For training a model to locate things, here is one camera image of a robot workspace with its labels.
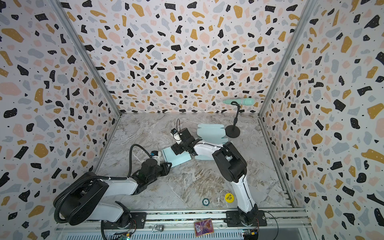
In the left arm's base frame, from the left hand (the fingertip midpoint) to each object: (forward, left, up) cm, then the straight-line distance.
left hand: (172, 162), depth 89 cm
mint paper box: (+4, +2, -1) cm, 5 cm away
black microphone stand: (+26, -41, -4) cm, 49 cm away
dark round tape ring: (-21, -19, -5) cm, 29 cm away
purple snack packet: (-33, -17, -2) cm, 37 cm away
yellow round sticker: (-19, -32, -5) cm, 38 cm away
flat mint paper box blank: (+25, -26, -5) cm, 36 cm away
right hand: (+13, -1, +1) cm, 13 cm away
